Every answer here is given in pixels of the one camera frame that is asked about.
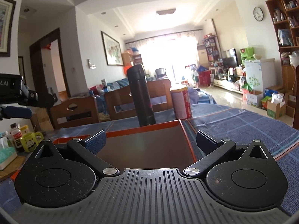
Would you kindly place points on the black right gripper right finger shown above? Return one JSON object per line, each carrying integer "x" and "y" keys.
{"x": 215, "y": 150}

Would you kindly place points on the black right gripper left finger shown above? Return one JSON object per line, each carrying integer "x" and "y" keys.
{"x": 85, "y": 151}

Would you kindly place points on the wooden chair left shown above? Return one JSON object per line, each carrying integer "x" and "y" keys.
{"x": 75, "y": 112}

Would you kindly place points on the wooden chair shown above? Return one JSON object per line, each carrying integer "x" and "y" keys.
{"x": 75, "y": 112}
{"x": 296, "y": 116}
{"x": 125, "y": 102}

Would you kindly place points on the yellow green panda mug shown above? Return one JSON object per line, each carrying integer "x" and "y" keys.
{"x": 30, "y": 141}

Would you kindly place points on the orange cardboard box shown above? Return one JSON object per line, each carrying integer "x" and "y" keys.
{"x": 165, "y": 145}

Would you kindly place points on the pink cylindrical canister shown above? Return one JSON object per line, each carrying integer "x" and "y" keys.
{"x": 181, "y": 102}

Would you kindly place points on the tissue box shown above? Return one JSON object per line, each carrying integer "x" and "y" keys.
{"x": 7, "y": 155}

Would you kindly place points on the wooden chair middle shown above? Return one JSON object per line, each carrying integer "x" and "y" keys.
{"x": 125, "y": 102}

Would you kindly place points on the wooden chair right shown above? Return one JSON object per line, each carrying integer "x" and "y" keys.
{"x": 296, "y": 116}

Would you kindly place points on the white small fridge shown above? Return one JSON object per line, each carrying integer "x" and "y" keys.
{"x": 260, "y": 74}

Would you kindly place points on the black thermos bottle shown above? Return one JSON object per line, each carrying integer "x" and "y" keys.
{"x": 140, "y": 95}

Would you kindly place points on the framed picture near left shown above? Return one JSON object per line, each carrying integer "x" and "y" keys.
{"x": 6, "y": 19}

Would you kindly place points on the ceiling lamp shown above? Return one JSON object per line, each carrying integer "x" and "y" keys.
{"x": 166, "y": 12}

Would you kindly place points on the wooden bookshelf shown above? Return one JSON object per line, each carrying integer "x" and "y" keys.
{"x": 284, "y": 14}

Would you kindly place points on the dark brown door frame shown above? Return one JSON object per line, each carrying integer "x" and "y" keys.
{"x": 47, "y": 64}

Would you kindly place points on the framed painting far wall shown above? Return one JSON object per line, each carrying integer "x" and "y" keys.
{"x": 112, "y": 50}

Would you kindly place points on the round wall clock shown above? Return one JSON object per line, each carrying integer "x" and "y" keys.
{"x": 258, "y": 14}

